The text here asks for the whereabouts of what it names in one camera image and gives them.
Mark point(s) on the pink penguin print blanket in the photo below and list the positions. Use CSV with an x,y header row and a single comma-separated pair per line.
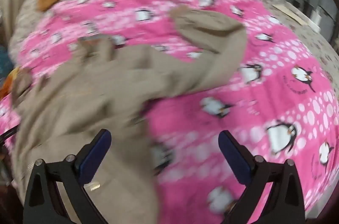
x,y
264,97

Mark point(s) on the orange satin cloth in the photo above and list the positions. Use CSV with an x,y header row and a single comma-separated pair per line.
x,y
6,83

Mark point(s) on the wooden strip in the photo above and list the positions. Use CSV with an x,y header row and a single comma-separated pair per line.
x,y
290,15

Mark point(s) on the beige garment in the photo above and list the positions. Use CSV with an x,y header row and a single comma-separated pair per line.
x,y
106,97

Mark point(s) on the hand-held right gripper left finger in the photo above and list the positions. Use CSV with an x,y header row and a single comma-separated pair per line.
x,y
96,155

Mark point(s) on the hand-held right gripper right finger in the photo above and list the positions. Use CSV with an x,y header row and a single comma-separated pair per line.
x,y
233,157

